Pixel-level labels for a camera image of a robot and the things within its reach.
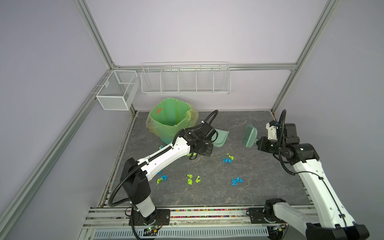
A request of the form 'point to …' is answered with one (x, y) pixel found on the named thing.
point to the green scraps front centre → (190, 181)
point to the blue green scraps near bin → (194, 154)
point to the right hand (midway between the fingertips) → (259, 143)
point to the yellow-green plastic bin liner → (166, 117)
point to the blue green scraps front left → (163, 177)
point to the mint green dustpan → (222, 136)
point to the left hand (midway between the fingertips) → (207, 152)
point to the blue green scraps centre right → (229, 160)
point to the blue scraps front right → (234, 181)
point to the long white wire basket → (185, 78)
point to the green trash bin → (170, 117)
